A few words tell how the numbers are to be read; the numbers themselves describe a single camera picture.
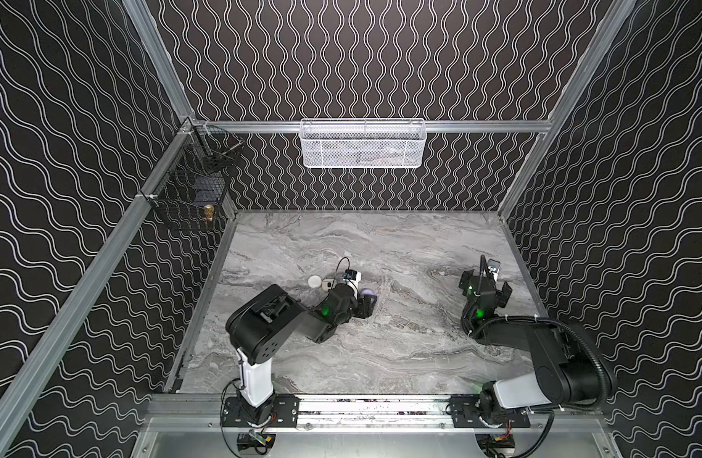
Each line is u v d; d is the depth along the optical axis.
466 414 0.75
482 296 0.69
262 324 0.51
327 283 0.97
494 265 0.78
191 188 0.92
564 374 0.44
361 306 0.83
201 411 0.76
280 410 0.75
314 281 0.98
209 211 0.82
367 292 0.95
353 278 0.85
